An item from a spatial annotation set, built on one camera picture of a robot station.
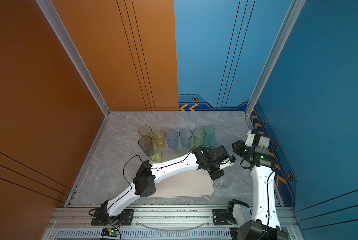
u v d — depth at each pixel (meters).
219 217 0.72
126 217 0.74
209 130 0.94
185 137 0.88
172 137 0.89
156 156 0.93
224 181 0.85
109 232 0.71
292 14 0.71
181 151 0.87
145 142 0.92
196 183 0.82
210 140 0.96
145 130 0.92
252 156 0.53
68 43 0.81
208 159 0.59
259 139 0.56
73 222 0.74
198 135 0.94
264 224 0.38
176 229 0.71
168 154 0.92
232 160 0.70
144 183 0.58
